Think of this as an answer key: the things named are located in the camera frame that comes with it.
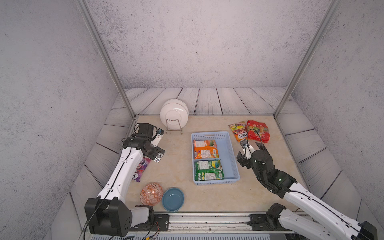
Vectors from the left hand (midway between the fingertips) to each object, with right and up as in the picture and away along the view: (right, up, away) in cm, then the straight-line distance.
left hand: (153, 149), depth 81 cm
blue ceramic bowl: (+11, -26, -2) cm, 28 cm away
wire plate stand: (+12, +9, +29) cm, 33 cm away
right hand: (+50, +2, -5) cm, 50 cm away
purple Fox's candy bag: (-10, -13, +10) cm, 19 cm away
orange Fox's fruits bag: (+29, -2, +15) cm, 32 cm away
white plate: (+8, +21, +21) cm, 31 cm away
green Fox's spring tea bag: (+30, -13, +6) cm, 33 cm away
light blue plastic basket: (+42, -6, +16) cm, 45 cm away
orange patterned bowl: (-2, -24, +1) cm, 25 cm away
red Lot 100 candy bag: (+65, +9, +24) cm, 70 cm away
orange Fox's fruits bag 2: (+54, +10, +28) cm, 62 cm away
